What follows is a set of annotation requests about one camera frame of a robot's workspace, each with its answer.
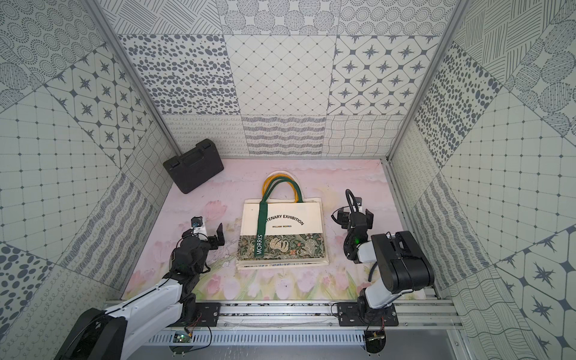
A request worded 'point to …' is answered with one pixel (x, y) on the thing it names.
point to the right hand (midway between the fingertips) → (356, 211)
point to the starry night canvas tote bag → (258, 264)
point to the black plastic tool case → (195, 167)
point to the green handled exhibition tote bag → (282, 229)
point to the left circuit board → (181, 337)
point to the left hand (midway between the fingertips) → (213, 225)
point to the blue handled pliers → (371, 271)
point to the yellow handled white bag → (277, 176)
